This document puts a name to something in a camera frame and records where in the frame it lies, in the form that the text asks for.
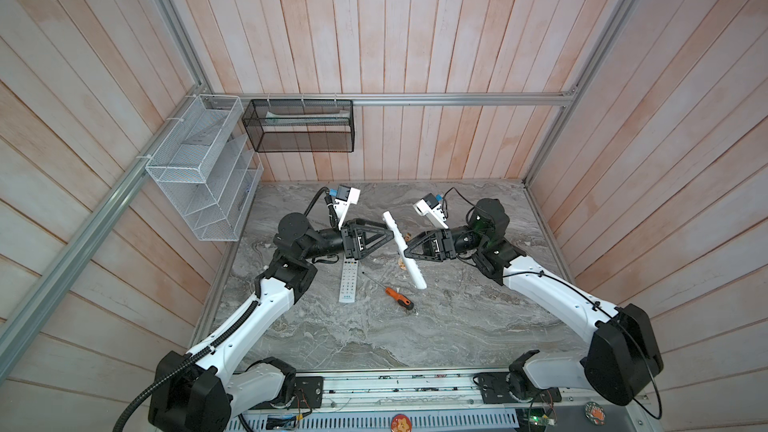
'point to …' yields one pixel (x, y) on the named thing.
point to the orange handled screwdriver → (399, 298)
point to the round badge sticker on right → (595, 413)
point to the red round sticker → (401, 423)
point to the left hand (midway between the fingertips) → (390, 241)
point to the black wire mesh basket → (301, 125)
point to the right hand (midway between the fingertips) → (406, 259)
